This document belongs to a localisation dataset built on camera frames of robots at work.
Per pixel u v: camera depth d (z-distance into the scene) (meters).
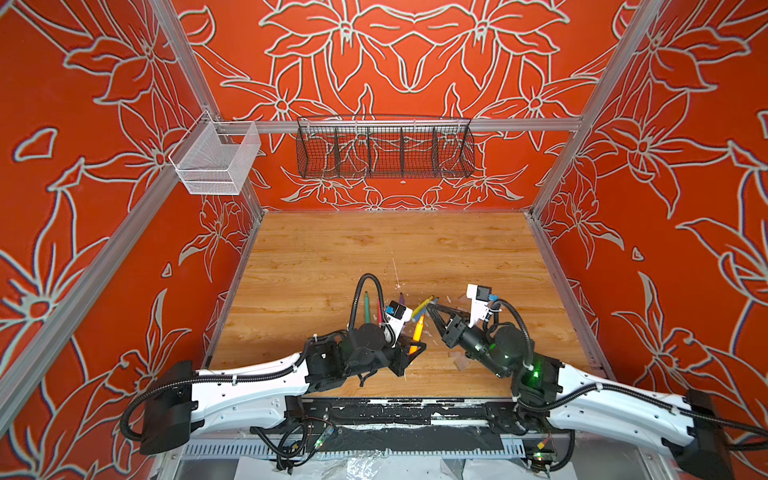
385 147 0.98
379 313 0.62
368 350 0.52
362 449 0.70
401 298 0.95
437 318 0.66
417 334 0.67
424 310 0.67
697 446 0.42
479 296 0.61
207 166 0.88
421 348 0.67
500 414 0.74
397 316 0.61
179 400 0.45
